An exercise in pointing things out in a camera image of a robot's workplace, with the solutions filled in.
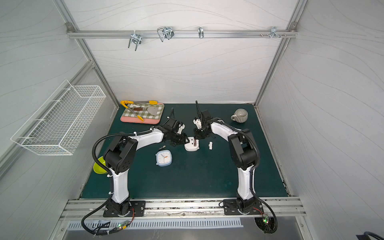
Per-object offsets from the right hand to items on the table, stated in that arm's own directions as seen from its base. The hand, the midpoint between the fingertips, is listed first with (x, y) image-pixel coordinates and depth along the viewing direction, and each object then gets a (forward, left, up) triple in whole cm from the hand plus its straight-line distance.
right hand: (195, 136), depth 97 cm
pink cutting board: (+15, +46, -4) cm, 49 cm away
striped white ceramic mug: (+21, -33, -2) cm, 39 cm away
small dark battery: (-8, +21, -3) cm, 23 cm away
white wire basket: (-15, +62, +28) cm, 70 cm away
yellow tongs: (+29, +59, 0) cm, 66 cm away
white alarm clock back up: (-7, +3, -2) cm, 8 cm away
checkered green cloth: (+23, +40, -2) cm, 46 cm away
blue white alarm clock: (-16, +18, -1) cm, 24 cm away
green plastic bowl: (-24, +55, -2) cm, 60 cm away
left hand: (-4, +4, -1) cm, 6 cm away
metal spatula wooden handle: (+24, +34, -2) cm, 42 cm away
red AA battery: (-4, 0, -2) cm, 4 cm away
